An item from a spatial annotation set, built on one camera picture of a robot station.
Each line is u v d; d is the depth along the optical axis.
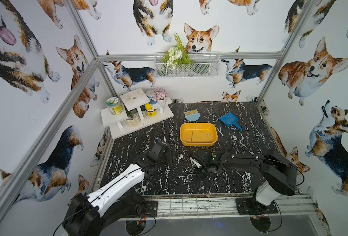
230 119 1.12
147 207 0.73
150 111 1.07
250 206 0.68
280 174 0.45
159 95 0.92
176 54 0.78
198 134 1.05
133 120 1.01
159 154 0.62
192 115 1.14
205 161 0.67
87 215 0.38
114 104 0.89
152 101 0.95
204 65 0.93
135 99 0.95
